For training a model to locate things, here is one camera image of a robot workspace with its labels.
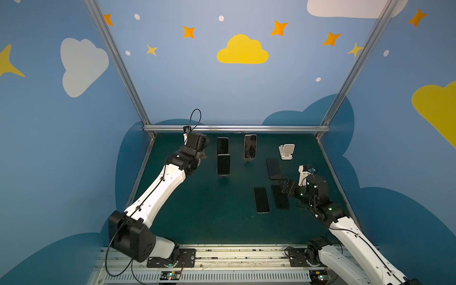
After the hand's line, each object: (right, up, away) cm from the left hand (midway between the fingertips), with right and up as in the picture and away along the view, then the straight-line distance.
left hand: (197, 147), depth 81 cm
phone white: (+42, -13, +27) cm, 52 cm away
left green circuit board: (-9, -52, -10) cm, 54 cm away
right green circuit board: (+51, -53, -9) cm, 74 cm away
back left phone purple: (+11, +1, +18) cm, 21 cm away
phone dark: (+12, -9, +13) cm, 20 cm away
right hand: (+42, -15, 0) cm, 44 cm away
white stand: (+49, -1, +26) cm, 56 cm away
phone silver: (+27, +1, +20) cm, 33 cm away
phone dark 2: (+31, -27, +10) cm, 43 cm away
